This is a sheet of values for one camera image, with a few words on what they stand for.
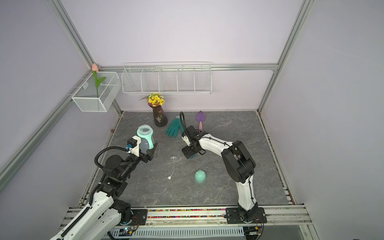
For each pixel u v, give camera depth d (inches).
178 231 27.9
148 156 26.2
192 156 33.1
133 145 23.2
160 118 41.5
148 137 25.2
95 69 35.1
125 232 28.5
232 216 28.9
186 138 34.6
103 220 22.5
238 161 20.3
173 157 36.9
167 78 39.0
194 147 27.8
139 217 29.1
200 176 33.0
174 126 43.1
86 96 31.7
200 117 46.0
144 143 24.7
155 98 36.9
